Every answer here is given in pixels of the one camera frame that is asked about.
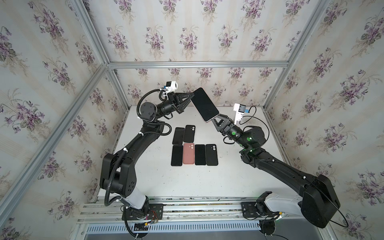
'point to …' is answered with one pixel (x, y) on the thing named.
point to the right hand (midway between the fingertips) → (208, 116)
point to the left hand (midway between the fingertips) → (194, 95)
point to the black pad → (200, 154)
